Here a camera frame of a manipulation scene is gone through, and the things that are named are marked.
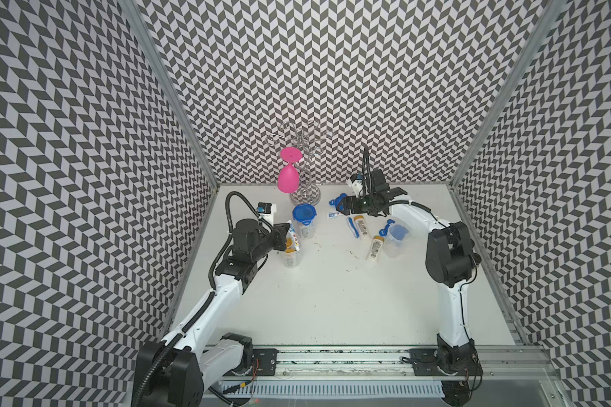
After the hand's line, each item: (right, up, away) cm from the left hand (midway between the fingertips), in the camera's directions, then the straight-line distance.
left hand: (288, 226), depth 80 cm
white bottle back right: (+28, -2, +21) cm, 35 cm away
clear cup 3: (+36, -5, +6) cm, 37 cm away
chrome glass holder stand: (+5, +35, +25) cm, 43 cm away
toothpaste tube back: (+16, +3, +25) cm, 29 cm away
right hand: (+20, +5, +16) cm, 26 cm away
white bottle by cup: (+31, -10, +14) cm, 36 cm away
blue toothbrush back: (+24, -3, +22) cm, 33 cm away
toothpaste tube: (+2, -3, 0) cm, 3 cm away
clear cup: (+5, -4, +16) cm, 17 cm away
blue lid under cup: (+37, -3, +8) cm, 38 cm away
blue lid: (+4, +4, +15) cm, 16 cm away
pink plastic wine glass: (-1, +17, +8) cm, 19 cm away
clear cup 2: (+1, -12, +7) cm, 14 cm away
